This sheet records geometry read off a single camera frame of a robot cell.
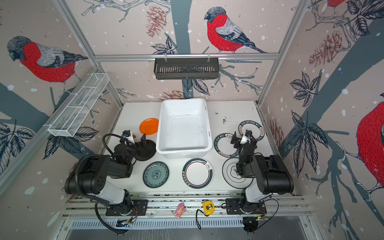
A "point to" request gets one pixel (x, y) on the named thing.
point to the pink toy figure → (180, 209)
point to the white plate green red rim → (197, 173)
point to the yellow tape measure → (208, 207)
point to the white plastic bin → (183, 131)
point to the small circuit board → (124, 222)
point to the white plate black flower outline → (232, 177)
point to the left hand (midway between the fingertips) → (136, 133)
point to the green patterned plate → (155, 174)
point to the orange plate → (149, 126)
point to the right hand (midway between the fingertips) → (243, 134)
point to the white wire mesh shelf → (80, 105)
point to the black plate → (146, 151)
